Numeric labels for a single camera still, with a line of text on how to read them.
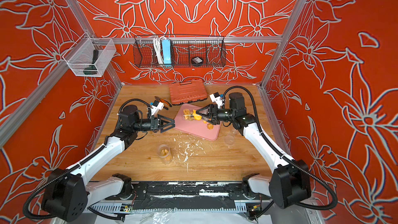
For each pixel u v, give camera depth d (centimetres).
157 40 87
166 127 68
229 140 90
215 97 71
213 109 65
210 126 95
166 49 89
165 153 79
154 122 62
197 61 95
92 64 82
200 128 96
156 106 70
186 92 111
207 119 69
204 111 67
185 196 73
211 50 100
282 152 44
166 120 66
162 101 110
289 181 40
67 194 40
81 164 44
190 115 72
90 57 92
